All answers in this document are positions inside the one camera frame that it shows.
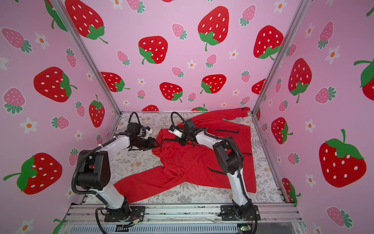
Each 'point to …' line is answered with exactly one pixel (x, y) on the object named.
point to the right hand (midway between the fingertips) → (174, 138)
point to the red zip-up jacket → (171, 157)
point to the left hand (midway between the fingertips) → (157, 145)
